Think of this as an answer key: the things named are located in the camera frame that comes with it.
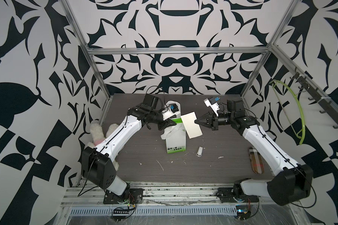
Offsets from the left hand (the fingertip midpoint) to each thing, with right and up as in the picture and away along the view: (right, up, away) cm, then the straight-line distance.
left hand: (172, 118), depth 78 cm
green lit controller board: (+35, -46, -8) cm, 58 cm away
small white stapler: (+17, -21, +9) cm, 28 cm away
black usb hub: (-26, -48, -5) cm, 55 cm away
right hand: (+11, -1, -10) cm, 15 cm away
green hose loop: (+61, -6, -12) cm, 62 cm away
